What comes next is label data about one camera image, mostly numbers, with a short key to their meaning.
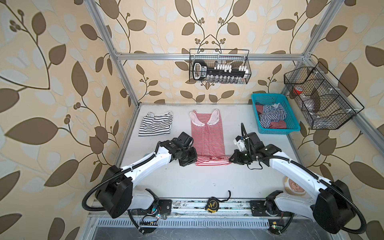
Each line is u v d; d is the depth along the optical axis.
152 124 1.07
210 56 0.89
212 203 0.74
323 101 0.75
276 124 0.99
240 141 0.77
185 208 0.75
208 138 1.01
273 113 1.08
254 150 0.62
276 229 0.71
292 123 0.99
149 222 0.74
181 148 0.61
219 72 0.84
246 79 0.91
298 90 0.81
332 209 0.39
